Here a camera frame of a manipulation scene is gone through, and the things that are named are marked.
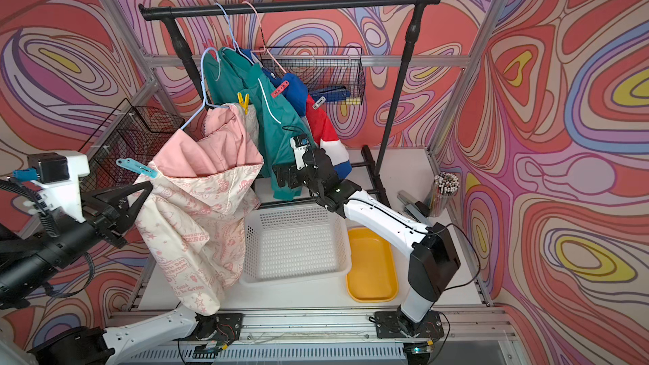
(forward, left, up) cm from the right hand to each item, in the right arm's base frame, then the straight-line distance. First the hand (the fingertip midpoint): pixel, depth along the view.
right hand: (287, 168), depth 77 cm
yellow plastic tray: (-25, -26, -25) cm, 44 cm away
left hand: (-25, +16, +26) cm, 40 cm away
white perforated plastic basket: (-12, +2, -28) cm, 31 cm away
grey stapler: (-2, -46, -23) cm, 52 cm away
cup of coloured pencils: (-1, -53, -10) cm, 54 cm away
